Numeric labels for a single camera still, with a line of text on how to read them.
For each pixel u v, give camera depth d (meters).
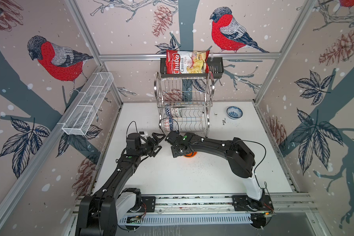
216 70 0.95
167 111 0.98
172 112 0.98
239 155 0.54
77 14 0.73
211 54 0.92
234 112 1.11
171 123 1.01
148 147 0.74
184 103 1.41
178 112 0.98
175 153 0.79
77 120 0.71
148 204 0.73
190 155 0.88
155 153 0.80
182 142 0.64
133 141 0.64
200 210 0.73
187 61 0.87
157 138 0.74
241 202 0.73
